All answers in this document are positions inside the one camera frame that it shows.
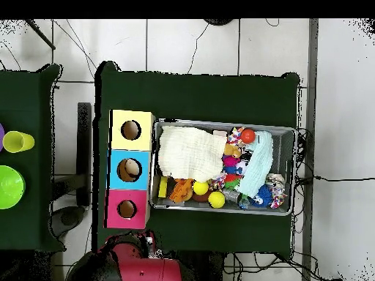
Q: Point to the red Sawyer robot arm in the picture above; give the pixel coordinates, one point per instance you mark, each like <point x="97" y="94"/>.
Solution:
<point x="146" y="269"/>

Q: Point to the wooden three-hole box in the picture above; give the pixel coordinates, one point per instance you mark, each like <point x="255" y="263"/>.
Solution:
<point x="117" y="178"/>

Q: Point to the metal mesh bin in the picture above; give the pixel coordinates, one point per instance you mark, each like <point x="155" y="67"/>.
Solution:
<point x="282" y="146"/>

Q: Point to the cream muslin cloth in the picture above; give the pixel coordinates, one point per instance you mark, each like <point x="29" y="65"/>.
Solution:
<point x="190" y="152"/>

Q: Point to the plain yellow ball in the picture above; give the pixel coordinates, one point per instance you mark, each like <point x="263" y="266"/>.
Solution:
<point x="200" y="188"/>

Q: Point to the orange plastic toy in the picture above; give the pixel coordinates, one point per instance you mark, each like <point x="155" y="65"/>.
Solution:
<point x="181" y="190"/>

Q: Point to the yellow block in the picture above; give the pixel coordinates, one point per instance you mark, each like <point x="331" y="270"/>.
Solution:
<point x="163" y="187"/>

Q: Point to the brown plush toy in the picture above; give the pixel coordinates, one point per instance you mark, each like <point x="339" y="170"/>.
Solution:
<point x="233" y="150"/>

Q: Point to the yellow ball with seam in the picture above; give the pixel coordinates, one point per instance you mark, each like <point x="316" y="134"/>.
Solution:
<point x="216" y="200"/>

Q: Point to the dark green table cloth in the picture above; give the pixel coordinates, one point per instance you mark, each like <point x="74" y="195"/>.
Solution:
<point x="205" y="96"/>

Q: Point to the orange ball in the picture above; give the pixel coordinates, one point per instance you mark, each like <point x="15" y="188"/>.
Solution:
<point x="247" y="136"/>

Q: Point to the mint green muslin cloth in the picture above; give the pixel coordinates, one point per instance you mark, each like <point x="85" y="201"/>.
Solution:
<point x="259" y="164"/>

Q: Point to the black flat panel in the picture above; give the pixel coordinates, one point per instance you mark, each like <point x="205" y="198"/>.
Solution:
<point x="84" y="146"/>

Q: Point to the grey round base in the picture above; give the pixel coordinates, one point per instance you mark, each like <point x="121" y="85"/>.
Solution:
<point x="68" y="219"/>

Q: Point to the black round object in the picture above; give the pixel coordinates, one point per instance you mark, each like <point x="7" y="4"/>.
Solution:
<point x="218" y="21"/>

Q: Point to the yellow-green plastic cup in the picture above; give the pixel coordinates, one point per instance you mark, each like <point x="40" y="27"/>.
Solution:
<point x="17" y="142"/>

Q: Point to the dark green side-table cloth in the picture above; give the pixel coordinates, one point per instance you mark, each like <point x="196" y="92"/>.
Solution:
<point x="26" y="96"/>

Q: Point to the bright green plastic bowl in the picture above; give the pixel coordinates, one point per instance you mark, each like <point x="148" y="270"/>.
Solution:
<point x="10" y="187"/>

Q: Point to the purple plastic plate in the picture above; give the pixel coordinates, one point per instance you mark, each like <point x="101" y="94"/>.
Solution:
<point x="1" y="137"/>

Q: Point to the black tripod leg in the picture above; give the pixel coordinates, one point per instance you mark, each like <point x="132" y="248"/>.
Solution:
<point x="41" y="35"/>

